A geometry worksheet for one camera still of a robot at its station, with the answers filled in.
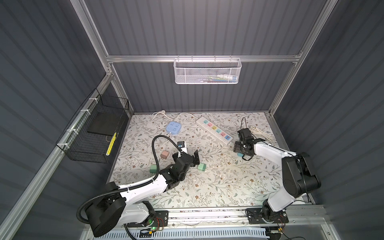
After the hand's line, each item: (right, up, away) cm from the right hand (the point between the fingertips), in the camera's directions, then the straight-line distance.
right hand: (242, 149), depth 95 cm
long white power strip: (-16, +11, +11) cm, 23 cm away
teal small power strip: (-2, -3, -1) cm, 4 cm away
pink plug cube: (-50, -4, 0) cm, 51 cm away
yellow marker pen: (-70, +6, -25) cm, 75 cm away
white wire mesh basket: (-20, +61, +29) cm, 71 cm away
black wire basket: (-82, +10, -23) cm, 86 cm away
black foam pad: (-76, +16, -20) cm, 80 cm away
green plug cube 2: (-56, -11, -7) cm, 57 cm away
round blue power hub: (-47, +14, +13) cm, 50 cm away
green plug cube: (-26, -10, -6) cm, 29 cm away
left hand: (-33, 0, -12) cm, 35 cm away
